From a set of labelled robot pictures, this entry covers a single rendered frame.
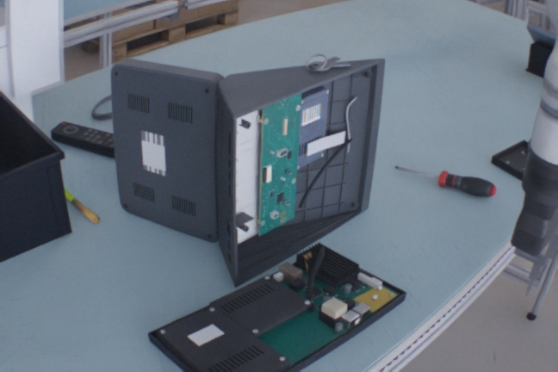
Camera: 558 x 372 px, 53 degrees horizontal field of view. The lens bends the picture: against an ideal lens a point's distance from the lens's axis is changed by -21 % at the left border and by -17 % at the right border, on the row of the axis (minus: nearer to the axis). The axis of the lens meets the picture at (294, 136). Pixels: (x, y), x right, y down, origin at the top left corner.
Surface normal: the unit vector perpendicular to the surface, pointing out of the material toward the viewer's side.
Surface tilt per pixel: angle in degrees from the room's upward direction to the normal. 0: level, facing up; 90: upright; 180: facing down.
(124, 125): 90
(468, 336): 0
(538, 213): 101
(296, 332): 0
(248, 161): 90
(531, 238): 90
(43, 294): 0
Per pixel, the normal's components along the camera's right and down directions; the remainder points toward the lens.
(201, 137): -0.37, 0.39
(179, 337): 0.05, -0.89
